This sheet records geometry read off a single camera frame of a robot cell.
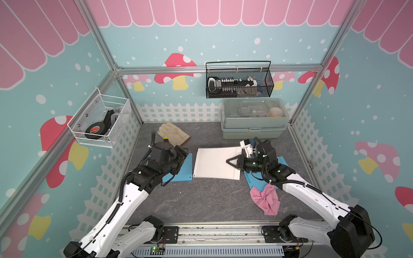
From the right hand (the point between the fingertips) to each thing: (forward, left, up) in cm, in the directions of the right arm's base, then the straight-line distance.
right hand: (226, 162), depth 74 cm
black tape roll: (+10, +57, +14) cm, 60 cm away
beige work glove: (+35, +32, -21) cm, 52 cm away
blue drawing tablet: (0, +21, -12) cm, 24 cm away
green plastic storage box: (+35, -17, -5) cm, 39 cm away
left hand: (+2, +17, +3) cm, 18 cm away
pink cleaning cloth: (-11, -21, -19) cm, 30 cm away
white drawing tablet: (+5, +7, -8) cm, 12 cm away
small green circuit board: (-31, +33, -24) cm, 51 cm away
